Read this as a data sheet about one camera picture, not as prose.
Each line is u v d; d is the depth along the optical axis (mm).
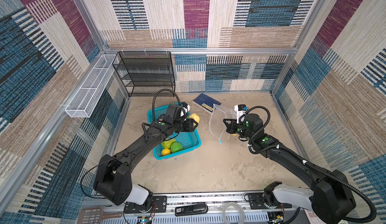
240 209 728
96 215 714
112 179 416
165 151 865
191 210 686
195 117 806
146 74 1108
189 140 957
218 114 875
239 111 725
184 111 664
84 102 713
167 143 875
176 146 854
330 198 397
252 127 616
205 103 1127
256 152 598
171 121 637
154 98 700
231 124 702
